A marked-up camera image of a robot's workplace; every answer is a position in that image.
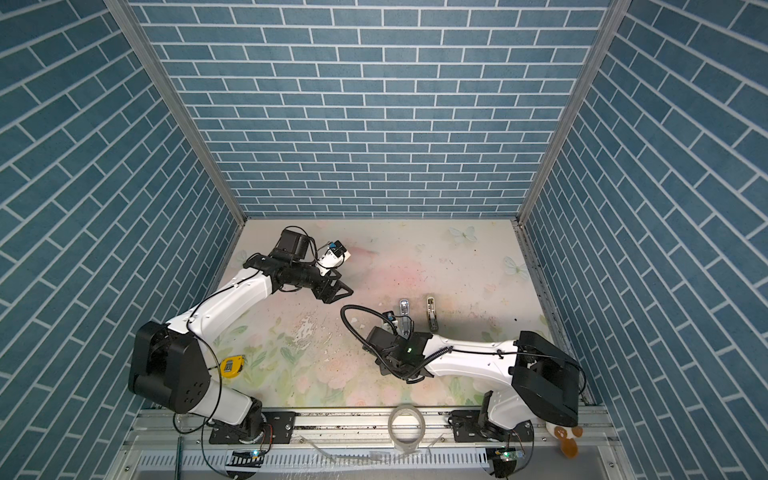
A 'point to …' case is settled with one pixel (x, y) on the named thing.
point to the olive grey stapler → (431, 309)
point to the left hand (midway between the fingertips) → (344, 282)
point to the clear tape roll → (409, 448)
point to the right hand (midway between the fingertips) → (382, 356)
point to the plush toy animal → (567, 436)
